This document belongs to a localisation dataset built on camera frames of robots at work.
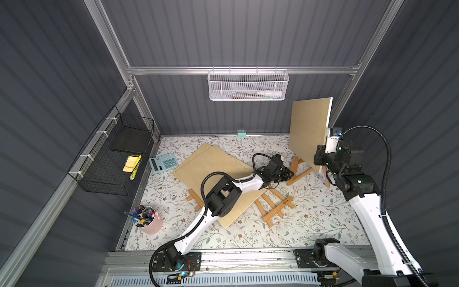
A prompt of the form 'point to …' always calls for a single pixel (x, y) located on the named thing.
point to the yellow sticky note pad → (130, 164)
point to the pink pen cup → (147, 219)
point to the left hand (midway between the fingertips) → (298, 177)
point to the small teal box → (241, 133)
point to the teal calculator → (164, 162)
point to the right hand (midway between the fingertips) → (326, 145)
